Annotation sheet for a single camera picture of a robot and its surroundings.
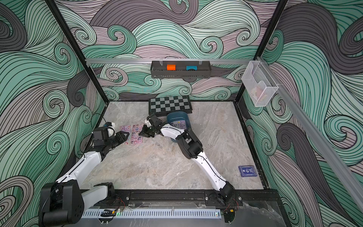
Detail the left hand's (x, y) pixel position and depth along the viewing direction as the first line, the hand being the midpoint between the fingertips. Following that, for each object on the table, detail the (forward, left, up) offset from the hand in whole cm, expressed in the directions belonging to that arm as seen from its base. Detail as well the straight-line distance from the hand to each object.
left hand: (127, 133), depth 86 cm
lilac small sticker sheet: (+15, -33, -11) cm, 37 cm away
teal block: (+39, -38, +22) cm, 59 cm away
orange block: (+37, -27, +23) cm, 52 cm away
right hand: (+7, -5, -12) cm, 14 cm away
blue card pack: (-19, -73, -10) cm, 76 cm away
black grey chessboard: (+29, -18, -7) cm, 35 cm away
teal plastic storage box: (+21, -32, -9) cm, 39 cm away
